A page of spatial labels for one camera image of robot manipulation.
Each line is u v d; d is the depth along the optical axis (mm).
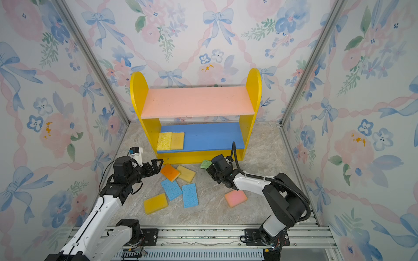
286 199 450
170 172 909
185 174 925
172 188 876
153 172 708
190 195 856
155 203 835
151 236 748
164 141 902
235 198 845
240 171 641
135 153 704
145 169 708
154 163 722
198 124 1207
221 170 695
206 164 927
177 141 907
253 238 731
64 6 689
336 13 701
